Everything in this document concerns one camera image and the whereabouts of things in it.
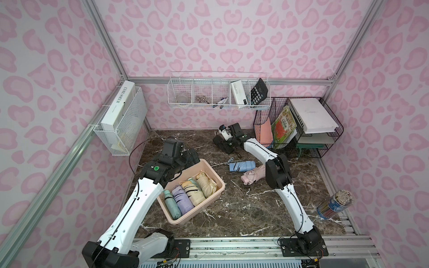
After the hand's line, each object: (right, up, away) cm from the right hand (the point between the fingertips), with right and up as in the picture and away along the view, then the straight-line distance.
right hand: (221, 142), depth 107 cm
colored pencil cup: (+47, -28, -35) cm, 65 cm away
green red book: (+38, +10, -4) cm, 40 cm away
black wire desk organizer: (+54, -1, -12) cm, 55 cm away
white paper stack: (+52, +15, -12) cm, 56 cm away
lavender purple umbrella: (-18, -28, -29) cm, 44 cm away
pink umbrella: (+16, -19, -18) cm, 30 cm away
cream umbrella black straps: (-13, -25, -27) cm, 39 cm away
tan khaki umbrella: (-8, -22, -22) cm, 32 cm away
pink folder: (+31, +6, +10) cm, 33 cm away
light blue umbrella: (+12, -14, -10) cm, 21 cm away
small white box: (+9, +27, -15) cm, 32 cm away
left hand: (-14, -6, -32) cm, 36 cm away
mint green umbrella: (-16, -21, -18) cm, 32 cm away
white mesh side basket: (-47, +6, -21) cm, 52 cm away
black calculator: (+20, +27, -15) cm, 37 cm away
